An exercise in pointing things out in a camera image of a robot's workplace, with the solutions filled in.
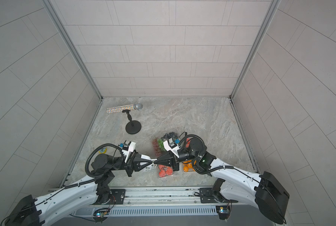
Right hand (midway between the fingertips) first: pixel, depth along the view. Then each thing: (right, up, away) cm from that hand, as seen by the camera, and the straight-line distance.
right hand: (159, 166), depth 59 cm
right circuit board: (+31, -26, +9) cm, 41 cm away
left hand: (-4, 0, 0) cm, 4 cm away
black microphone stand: (-22, +11, +38) cm, 45 cm away
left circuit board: (-28, -25, +5) cm, 37 cm away
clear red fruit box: (+1, -10, +18) cm, 21 cm away
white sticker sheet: (-5, +4, -1) cm, 7 cm away
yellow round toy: (-38, -2, +27) cm, 46 cm away
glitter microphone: (-15, +26, +21) cm, 37 cm away
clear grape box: (-4, +2, +26) cm, 26 cm away
